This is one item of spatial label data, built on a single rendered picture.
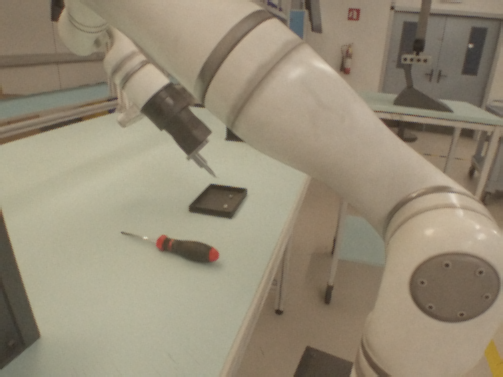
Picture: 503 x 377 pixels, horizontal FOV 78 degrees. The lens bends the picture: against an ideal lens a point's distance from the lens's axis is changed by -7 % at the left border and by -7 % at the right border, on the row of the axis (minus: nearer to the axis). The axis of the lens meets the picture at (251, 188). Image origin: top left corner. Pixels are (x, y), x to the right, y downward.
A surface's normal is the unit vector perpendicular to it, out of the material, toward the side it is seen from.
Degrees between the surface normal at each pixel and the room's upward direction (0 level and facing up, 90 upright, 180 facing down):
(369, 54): 90
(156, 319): 0
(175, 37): 94
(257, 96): 87
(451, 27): 90
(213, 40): 77
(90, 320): 0
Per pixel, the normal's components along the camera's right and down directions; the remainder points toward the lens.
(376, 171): 0.05, 0.50
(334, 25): -0.29, 0.37
